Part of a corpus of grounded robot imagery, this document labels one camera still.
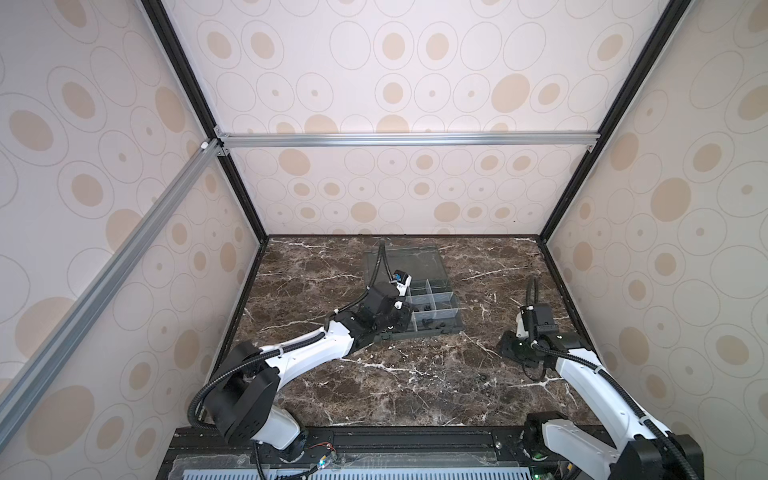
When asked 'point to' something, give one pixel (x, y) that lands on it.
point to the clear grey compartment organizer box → (435, 308)
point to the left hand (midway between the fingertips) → (418, 304)
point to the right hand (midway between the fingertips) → (513, 348)
